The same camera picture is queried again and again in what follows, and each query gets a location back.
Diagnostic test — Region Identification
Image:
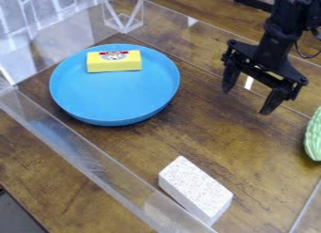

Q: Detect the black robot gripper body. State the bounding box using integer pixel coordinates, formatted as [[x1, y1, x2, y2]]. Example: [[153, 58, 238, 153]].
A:
[[222, 23, 308, 100]]

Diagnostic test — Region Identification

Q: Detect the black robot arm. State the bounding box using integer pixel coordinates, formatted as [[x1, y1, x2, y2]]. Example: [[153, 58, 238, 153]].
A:
[[222, 0, 321, 115]]

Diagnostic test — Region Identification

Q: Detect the blue round plastic tray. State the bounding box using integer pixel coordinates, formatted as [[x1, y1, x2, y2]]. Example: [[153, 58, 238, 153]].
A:
[[49, 43, 181, 126]]

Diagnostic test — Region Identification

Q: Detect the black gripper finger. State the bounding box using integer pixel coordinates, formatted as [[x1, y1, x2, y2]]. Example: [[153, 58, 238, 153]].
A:
[[260, 88, 290, 116], [222, 59, 242, 93]]

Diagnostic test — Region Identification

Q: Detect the white speckled rectangular block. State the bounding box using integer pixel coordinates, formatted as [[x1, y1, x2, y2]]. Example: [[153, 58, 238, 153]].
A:
[[158, 156, 233, 225]]

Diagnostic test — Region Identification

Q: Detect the yellow rectangular block with label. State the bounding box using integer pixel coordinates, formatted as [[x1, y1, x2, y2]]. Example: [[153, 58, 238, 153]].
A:
[[87, 50, 141, 72]]

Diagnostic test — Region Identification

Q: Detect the clear acrylic enclosure wall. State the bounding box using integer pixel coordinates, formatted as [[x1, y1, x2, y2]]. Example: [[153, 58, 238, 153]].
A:
[[0, 0, 321, 233]]

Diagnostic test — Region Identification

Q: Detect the green bumpy gourd toy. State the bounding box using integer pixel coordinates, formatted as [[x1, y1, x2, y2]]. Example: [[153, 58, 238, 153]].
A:
[[304, 106, 321, 162]]

